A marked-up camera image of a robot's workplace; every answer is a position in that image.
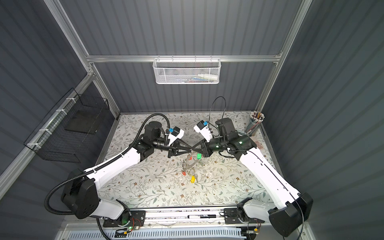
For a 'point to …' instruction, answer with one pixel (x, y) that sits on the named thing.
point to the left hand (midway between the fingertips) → (191, 149)
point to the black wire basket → (65, 134)
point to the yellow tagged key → (194, 178)
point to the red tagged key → (184, 173)
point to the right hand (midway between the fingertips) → (195, 149)
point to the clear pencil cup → (256, 118)
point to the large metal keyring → (194, 164)
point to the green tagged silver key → (199, 156)
